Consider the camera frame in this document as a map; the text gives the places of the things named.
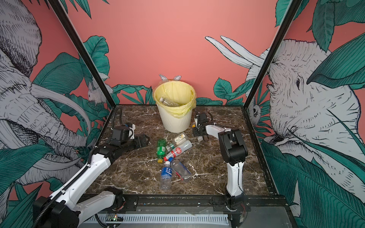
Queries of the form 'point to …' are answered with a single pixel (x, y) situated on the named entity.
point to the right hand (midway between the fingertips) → (195, 129)
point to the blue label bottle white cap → (166, 176)
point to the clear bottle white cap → (168, 102)
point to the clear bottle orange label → (200, 138)
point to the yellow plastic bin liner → (177, 98)
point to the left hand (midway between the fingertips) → (143, 137)
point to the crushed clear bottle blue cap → (184, 173)
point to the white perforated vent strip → (163, 218)
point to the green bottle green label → (161, 149)
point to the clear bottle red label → (180, 148)
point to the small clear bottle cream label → (180, 137)
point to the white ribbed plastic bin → (175, 125)
